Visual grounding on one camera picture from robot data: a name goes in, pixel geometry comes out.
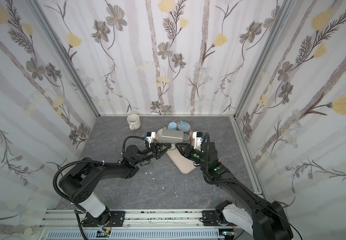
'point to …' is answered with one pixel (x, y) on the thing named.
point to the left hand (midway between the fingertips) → (171, 146)
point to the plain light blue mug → (172, 126)
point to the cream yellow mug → (134, 121)
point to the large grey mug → (169, 136)
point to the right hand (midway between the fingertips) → (178, 146)
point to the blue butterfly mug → (184, 127)
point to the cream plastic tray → (184, 163)
